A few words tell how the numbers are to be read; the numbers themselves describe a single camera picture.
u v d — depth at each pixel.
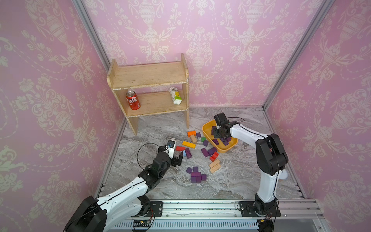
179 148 0.97
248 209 0.73
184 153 0.92
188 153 0.92
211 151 0.94
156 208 0.75
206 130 1.03
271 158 0.51
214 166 0.88
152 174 0.63
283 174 0.81
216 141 0.97
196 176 0.83
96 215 0.41
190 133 1.03
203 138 1.02
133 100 0.83
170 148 0.70
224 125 0.74
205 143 0.99
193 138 1.00
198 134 1.03
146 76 0.78
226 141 1.00
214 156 0.92
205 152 0.94
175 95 0.92
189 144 0.98
